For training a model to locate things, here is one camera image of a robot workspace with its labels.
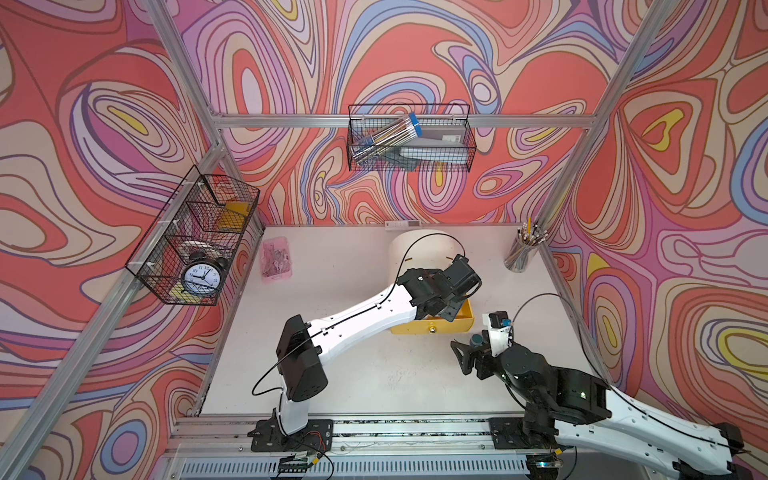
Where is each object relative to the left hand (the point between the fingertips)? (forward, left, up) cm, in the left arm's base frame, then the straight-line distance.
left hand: (449, 298), depth 76 cm
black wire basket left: (+5, +62, +13) cm, 64 cm away
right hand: (-11, -4, -4) cm, 13 cm away
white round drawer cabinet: (+13, +6, +5) cm, 15 cm away
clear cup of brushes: (+24, -29, -7) cm, 38 cm away
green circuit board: (-33, +39, -23) cm, 56 cm away
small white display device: (+46, +10, -18) cm, 50 cm away
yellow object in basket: (+18, +57, +12) cm, 61 cm away
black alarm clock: (0, +59, +10) cm, 59 cm away
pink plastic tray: (+28, +57, -19) cm, 66 cm away
